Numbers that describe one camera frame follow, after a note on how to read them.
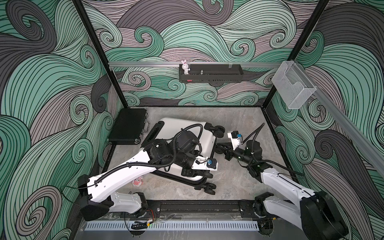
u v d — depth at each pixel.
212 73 0.95
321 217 0.39
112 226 0.76
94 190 0.38
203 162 0.48
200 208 0.75
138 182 0.79
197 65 0.94
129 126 1.07
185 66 0.88
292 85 0.80
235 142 0.71
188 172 0.54
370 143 0.53
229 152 0.70
